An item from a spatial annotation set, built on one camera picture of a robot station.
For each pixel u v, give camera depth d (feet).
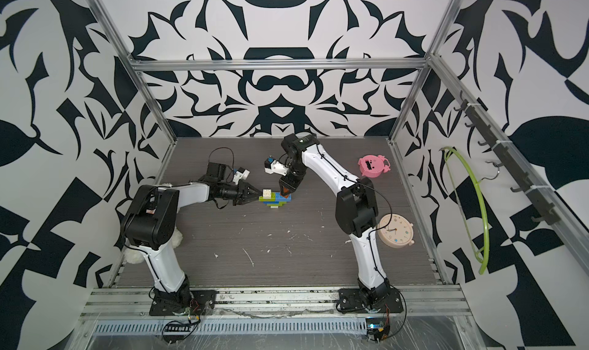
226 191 2.72
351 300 2.44
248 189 2.85
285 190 2.72
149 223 1.64
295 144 2.21
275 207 3.15
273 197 2.94
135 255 2.44
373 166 3.44
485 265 1.96
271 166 2.66
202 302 2.44
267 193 2.92
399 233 2.86
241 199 2.80
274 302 2.49
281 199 2.98
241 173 3.00
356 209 1.78
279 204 3.07
